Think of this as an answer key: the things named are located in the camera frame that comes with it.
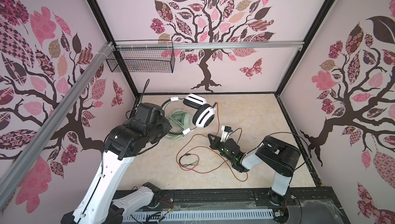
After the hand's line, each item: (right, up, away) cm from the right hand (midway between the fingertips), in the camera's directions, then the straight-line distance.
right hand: (207, 134), depth 86 cm
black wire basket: (-51, +54, +36) cm, 82 cm away
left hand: (-17, +7, -23) cm, 29 cm away
